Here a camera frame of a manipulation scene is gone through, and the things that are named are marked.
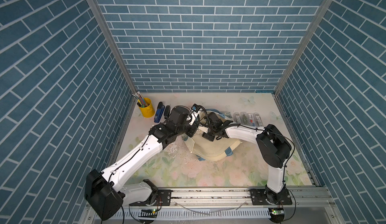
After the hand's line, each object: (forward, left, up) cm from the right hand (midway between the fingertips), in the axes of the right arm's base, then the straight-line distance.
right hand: (206, 131), depth 95 cm
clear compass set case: (+14, -26, -2) cm, 29 cm away
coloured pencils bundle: (+13, +45, +10) cm, 48 cm away
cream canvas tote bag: (-14, -3, +3) cm, 15 cm away
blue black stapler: (+16, +35, 0) cm, 38 cm away
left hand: (-7, +3, +20) cm, 21 cm away
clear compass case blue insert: (+12, -30, -1) cm, 33 cm away
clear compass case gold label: (+14, -21, -2) cm, 25 cm away
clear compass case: (+12, -35, -1) cm, 37 cm away
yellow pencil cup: (+9, +40, +5) cm, 42 cm away
